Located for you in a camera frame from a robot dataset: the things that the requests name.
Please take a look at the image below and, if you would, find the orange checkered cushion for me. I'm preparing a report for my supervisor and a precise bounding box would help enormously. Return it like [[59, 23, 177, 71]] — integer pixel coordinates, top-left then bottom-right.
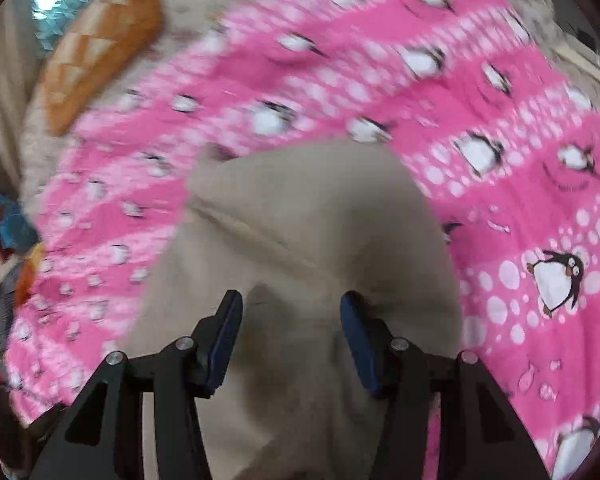
[[38, 0, 163, 136]]

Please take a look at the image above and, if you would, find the orange yellow cloth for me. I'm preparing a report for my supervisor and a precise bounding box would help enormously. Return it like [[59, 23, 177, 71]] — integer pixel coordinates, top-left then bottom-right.
[[15, 242, 45, 308]]

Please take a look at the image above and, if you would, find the beige curtain fabric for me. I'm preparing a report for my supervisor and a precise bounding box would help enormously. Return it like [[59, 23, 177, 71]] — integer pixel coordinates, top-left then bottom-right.
[[0, 0, 41, 194]]

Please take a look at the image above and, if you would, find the blue plastic bag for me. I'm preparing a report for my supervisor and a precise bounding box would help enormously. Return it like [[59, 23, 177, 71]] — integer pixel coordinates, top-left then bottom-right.
[[0, 192, 40, 255]]

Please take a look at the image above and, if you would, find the pink penguin blanket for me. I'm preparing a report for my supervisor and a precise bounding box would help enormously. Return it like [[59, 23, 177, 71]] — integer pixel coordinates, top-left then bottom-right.
[[7, 0, 600, 479]]

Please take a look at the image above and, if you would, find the beige jacket with orange stripe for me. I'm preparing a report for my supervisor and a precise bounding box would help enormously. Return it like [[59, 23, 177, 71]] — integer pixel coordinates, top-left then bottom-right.
[[123, 141, 462, 479]]

